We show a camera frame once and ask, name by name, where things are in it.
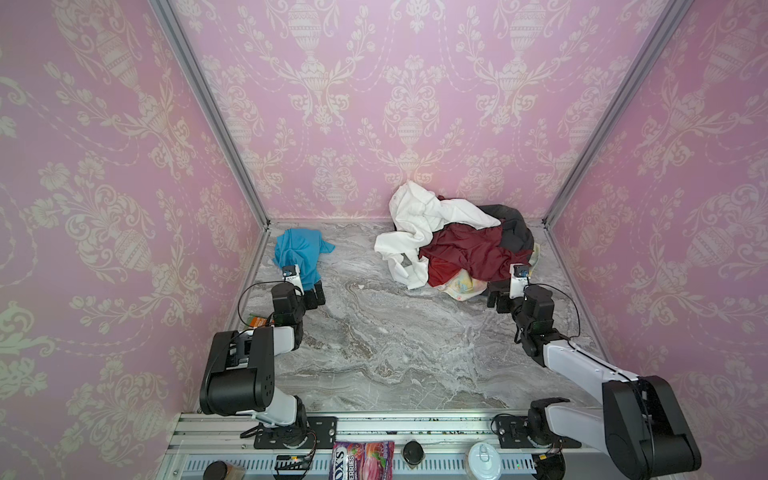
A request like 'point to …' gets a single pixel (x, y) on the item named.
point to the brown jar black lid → (224, 470)
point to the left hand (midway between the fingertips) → (308, 283)
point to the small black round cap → (413, 452)
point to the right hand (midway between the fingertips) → (506, 281)
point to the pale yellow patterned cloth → (465, 285)
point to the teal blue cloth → (302, 247)
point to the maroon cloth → (478, 251)
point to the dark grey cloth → (514, 232)
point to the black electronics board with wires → (292, 462)
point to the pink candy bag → (361, 460)
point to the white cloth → (418, 212)
